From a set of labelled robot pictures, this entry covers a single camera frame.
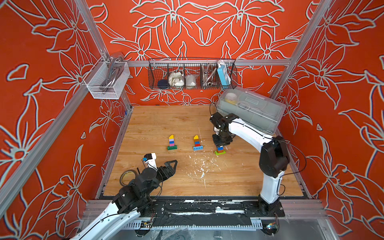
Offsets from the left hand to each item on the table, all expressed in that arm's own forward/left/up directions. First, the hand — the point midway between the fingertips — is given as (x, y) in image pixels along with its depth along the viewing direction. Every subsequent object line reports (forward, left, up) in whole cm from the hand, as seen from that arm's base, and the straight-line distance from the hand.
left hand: (173, 164), depth 73 cm
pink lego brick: (+18, +5, -12) cm, 23 cm away
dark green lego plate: (+16, +4, -11) cm, 20 cm away
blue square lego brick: (+21, +5, -13) cm, 25 cm away
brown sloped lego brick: (+13, -26, -8) cm, 30 cm away
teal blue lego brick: (+22, -12, -13) cm, 28 cm away
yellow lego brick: (+25, -11, -12) cm, 30 cm away
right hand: (+16, -23, -6) cm, 28 cm away
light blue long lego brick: (+18, -12, -14) cm, 25 cm away
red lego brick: (+20, -12, -13) cm, 27 cm away
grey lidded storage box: (+34, -51, +6) cm, 61 cm away
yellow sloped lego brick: (+24, +6, -12) cm, 28 cm away
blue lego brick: (+15, -26, -8) cm, 31 cm away
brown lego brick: (+24, -11, -14) cm, 29 cm away
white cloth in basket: (+48, +4, +17) cm, 51 cm away
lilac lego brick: (+22, +6, -12) cm, 26 cm away
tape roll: (-2, +31, -13) cm, 33 cm away
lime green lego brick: (+12, -24, -9) cm, 28 cm away
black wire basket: (+57, -7, +17) cm, 59 cm away
